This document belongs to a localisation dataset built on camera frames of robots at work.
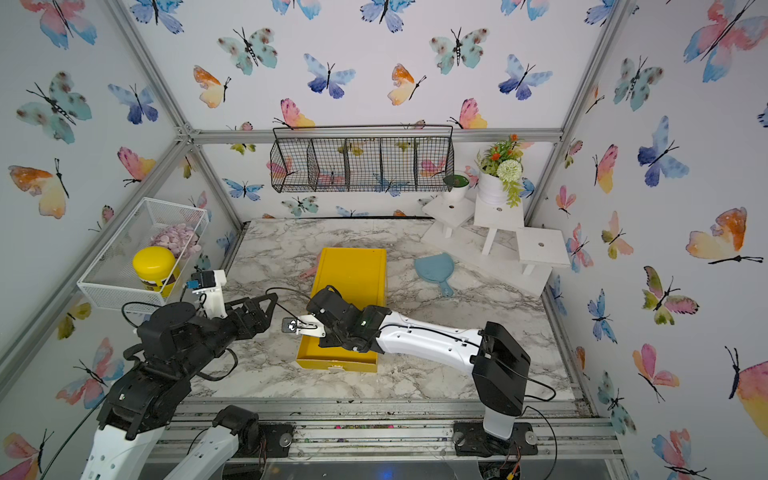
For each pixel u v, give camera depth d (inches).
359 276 31.0
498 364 16.8
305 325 24.9
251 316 21.8
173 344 17.2
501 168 32.6
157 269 24.8
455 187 38.5
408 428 30.4
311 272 42.3
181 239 27.4
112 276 26.1
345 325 22.2
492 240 40.9
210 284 21.0
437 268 42.4
